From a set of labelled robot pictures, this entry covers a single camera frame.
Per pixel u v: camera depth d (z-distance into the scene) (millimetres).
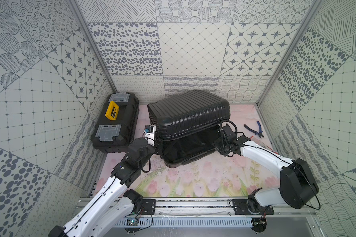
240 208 732
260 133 1033
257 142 1005
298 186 424
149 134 623
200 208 757
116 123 862
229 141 662
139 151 525
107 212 547
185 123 653
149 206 742
